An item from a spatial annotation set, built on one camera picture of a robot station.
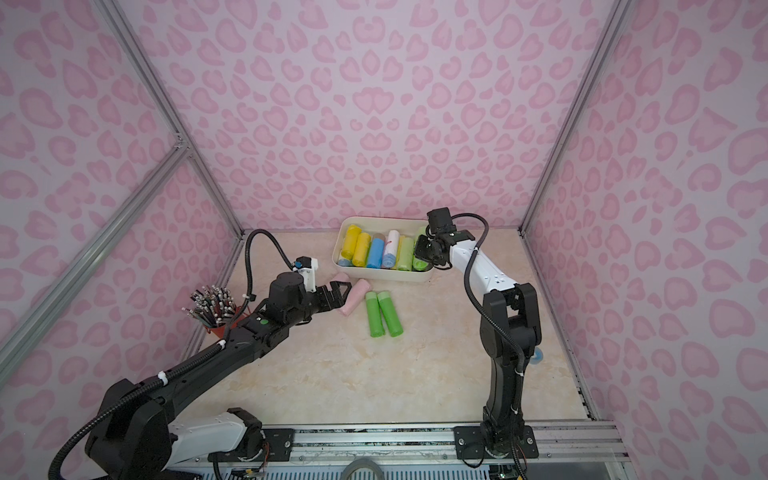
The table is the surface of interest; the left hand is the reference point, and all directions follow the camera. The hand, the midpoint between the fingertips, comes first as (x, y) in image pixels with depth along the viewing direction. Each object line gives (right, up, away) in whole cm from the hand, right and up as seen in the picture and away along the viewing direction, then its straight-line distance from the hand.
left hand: (348, 290), depth 81 cm
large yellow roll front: (+14, +11, +22) cm, 28 cm away
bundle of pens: (-36, -4, -1) cm, 36 cm away
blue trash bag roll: (+6, +10, +22) cm, 25 cm away
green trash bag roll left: (+6, -10, +12) cm, 17 cm away
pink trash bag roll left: (-6, +2, +21) cm, 22 cm away
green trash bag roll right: (+11, -9, +14) cm, 20 cm away
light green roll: (+20, +7, +12) cm, 24 cm away
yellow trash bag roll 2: (+1, +11, +24) cm, 27 cm away
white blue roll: (-5, +7, +22) cm, 24 cm away
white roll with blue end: (+11, +11, +23) cm, 28 cm away
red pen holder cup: (-21, -3, -15) cm, 26 cm away
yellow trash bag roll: (-4, +15, +28) cm, 32 cm away
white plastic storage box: (+4, +21, +35) cm, 41 cm away
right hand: (+19, +11, +14) cm, 26 cm away
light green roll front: (+16, +10, +22) cm, 30 cm away
